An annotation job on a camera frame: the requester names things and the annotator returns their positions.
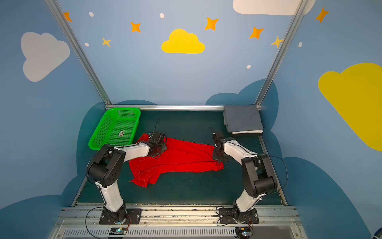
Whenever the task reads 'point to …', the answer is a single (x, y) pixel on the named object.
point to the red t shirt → (179, 156)
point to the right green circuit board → (242, 231)
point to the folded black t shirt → (247, 135)
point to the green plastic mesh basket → (118, 128)
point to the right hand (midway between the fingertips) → (221, 156)
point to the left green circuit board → (118, 231)
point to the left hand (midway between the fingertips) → (165, 147)
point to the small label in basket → (121, 133)
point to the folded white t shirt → (258, 131)
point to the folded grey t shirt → (238, 118)
